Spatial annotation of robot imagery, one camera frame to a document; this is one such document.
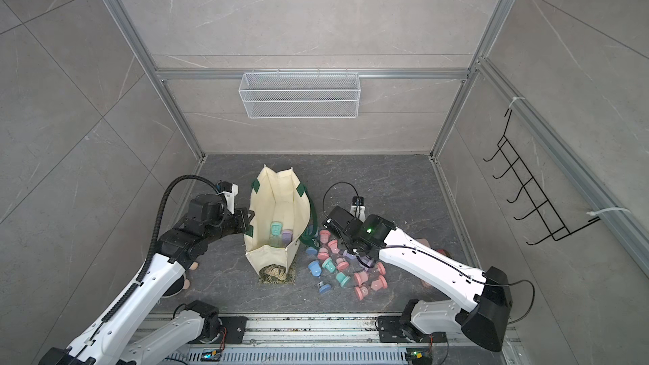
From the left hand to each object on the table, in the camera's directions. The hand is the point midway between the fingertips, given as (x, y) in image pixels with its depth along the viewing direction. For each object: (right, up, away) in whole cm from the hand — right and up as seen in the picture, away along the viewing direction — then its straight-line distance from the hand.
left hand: (257, 209), depth 76 cm
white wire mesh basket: (+10, +44, +25) cm, 51 cm away
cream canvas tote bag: (+5, -7, +22) cm, 24 cm away
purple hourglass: (+7, -12, +15) cm, 20 cm away
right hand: (+30, -8, 0) cm, 31 cm away
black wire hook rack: (+77, -1, -16) cm, 79 cm away
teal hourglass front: (+27, -23, +5) cm, 36 cm away
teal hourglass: (+3, -13, +15) cm, 20 cm away
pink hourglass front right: (+39, -25, +5) cm, 46 cm away
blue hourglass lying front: (+21, -25, +3) cm, 33 cm away
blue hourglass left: (+18, -21, +8) cm, 29 cm away
